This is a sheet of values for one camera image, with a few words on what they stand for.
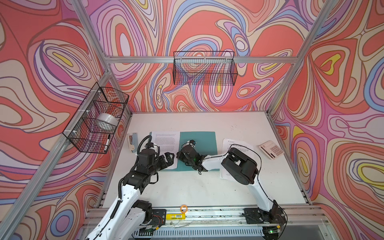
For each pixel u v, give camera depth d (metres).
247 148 0.59
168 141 1.02
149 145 0.69
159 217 0.72
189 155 0.77
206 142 0.98
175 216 0.72
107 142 0.72
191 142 0.91
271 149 0.96
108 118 0.72
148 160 0.59
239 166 0.57
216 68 0.96
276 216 0.73
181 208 0.75
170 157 0.71
